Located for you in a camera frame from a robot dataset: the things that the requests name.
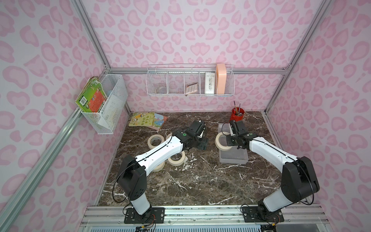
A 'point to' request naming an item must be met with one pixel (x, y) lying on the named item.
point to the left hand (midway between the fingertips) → (202, 139)
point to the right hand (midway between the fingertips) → (230, 137)
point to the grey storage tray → (234, 155)
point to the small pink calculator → (191, 88)
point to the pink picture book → (159, 120)
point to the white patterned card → (209, 83)
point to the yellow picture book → (142, 119)
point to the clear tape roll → (161, 90)
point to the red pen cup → (236, 114)
